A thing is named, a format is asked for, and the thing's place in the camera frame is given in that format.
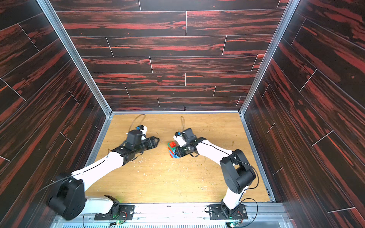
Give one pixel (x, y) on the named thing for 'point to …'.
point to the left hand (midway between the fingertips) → (157, 140)
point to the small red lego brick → (172, 144)
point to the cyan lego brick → (175, 156)
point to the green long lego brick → (169, 145)
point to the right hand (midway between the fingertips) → (180, 150)
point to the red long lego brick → (171, 151)
